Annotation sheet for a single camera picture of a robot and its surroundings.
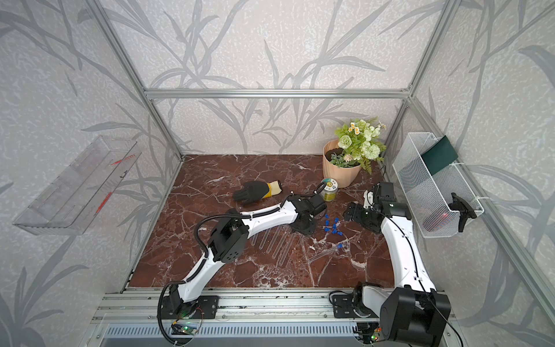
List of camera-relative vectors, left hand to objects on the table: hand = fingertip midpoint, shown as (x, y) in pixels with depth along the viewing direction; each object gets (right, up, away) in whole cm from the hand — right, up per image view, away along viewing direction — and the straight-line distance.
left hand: (307, 231), depth 92 cm
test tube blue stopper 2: (+7, -7, -5) cm, 11 cm away
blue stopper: (+8, 0, +1) cm, 9 cm away
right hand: (+17, +9, -11) cm, 22 cm away
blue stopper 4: (+13, +4, +4) cm, 14 cm away
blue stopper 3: (+12, +2, +2) cm, 12 cm away
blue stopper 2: (+12, 0, 0) cm, 12 cm away
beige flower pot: (+17, +23, +6) cm, 30 cm away
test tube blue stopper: (-12, -5, -4) cm, 14 cm away
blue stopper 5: (+14, -1, -1) cm, 14 cm away
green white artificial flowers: (+21, +37, -4) cm, 42 cm away
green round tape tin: (+11, +17, +5) cm, 21 cm away
